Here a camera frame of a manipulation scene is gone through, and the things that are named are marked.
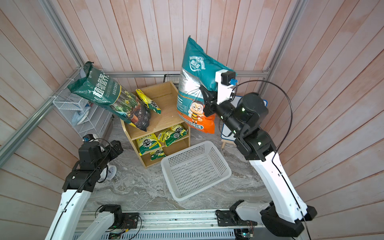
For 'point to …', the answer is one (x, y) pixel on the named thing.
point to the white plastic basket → (194, 169)
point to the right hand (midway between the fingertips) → (201, 86)
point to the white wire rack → (91, 118)
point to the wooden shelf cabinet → (165, 95)
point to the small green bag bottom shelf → (157, 154)
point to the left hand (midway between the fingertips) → (114, 148)
